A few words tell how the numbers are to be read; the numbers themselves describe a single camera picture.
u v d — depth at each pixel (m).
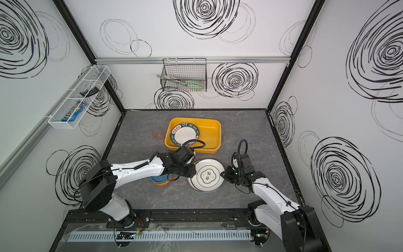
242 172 0.67
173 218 0.75
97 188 0.43
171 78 0.85
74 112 0.69
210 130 1.06
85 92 0.79
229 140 1.00
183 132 1.06
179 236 0.96
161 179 0.77
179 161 0.65
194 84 0.87
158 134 1.02
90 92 0.77
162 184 0.79
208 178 0.84
